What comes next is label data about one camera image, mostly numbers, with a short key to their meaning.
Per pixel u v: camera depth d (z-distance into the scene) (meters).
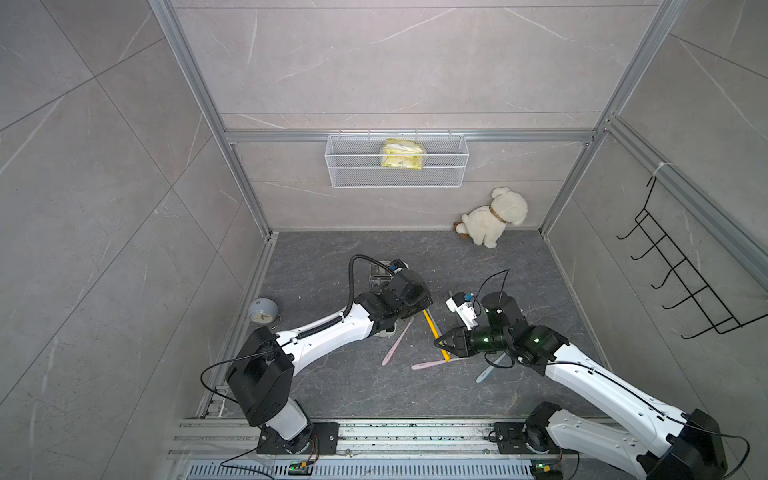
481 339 0.64
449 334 0.69
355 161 1.01
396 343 0.90
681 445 0.39
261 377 0.43
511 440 0.73
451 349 0.69
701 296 0.64
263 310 0.89
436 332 0.73
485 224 1.08
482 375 0.84
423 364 0.86
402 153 0.88
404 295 0.62
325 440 0.73
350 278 0.62
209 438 0.75
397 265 0.74
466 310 0.69
